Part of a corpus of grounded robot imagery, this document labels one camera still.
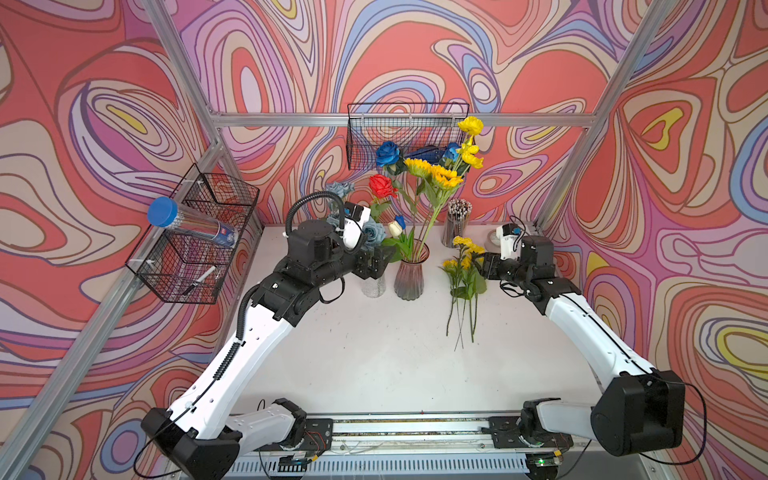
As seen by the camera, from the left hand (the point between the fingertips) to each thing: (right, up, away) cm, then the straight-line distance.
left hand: (384, 243), depth 64 cm
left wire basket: (-51, -5, +6) cm, 52 cm away
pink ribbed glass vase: (+7, -11, +26) cm, 29 cm away
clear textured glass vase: (-4, -14, +33) cm, 36 cm away
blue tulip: (+4, +7, +17) cm, 19 cm away
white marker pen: (-45, -8, +9) cm, 47 cm away
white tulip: (+3, +4, +13) cm, 14 cm away
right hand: (+27, -6, +19) cm, 33 cm away
